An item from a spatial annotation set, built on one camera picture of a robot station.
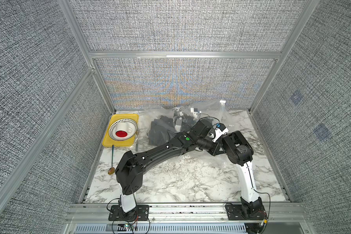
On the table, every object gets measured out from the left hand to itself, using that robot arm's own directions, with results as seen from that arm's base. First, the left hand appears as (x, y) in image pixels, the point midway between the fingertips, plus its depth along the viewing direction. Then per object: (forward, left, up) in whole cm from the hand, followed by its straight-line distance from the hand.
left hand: (231, 151), depth 67 cm
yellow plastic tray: (+24, +71, -26) cm, 79 cm away
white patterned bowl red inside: (+30, +61, -19) cm, 70 cm away
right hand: (+28, +24, -5) cm, 37 cm away
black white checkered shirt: (+22, +21, -5) cm, 31 cm away
